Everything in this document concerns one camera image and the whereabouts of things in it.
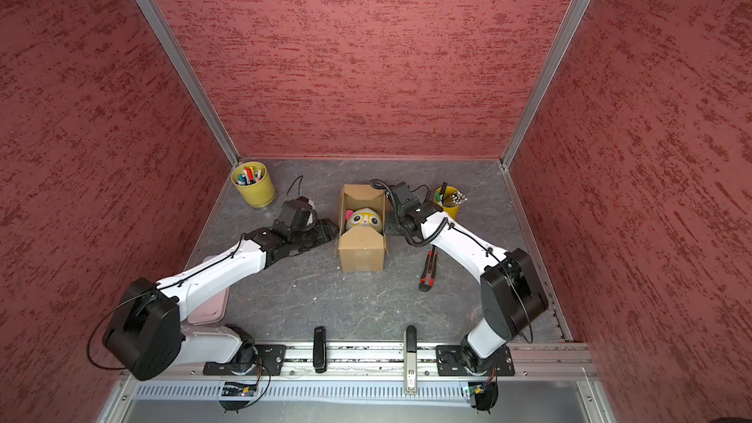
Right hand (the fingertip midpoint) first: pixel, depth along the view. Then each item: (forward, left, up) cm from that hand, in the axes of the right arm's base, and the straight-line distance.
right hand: (389, 231), depth 87 cm
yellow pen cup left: (+22, +47, +1) cm, 52 cm away
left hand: (-1, +17, 0) cm, 17 cm away
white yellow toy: (+6, +8, -2) cm, 11 cm away
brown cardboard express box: (-8, +8, +5) cm, 12 cm away
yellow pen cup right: (+10, -20, +2) cm, 23 cm away
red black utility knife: (-10, -12, -11) cm, 19 cm away
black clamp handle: (-29, +20, -12) cm, 38 cm away
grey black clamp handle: (-33, -4, -7) cm, 34 cm away
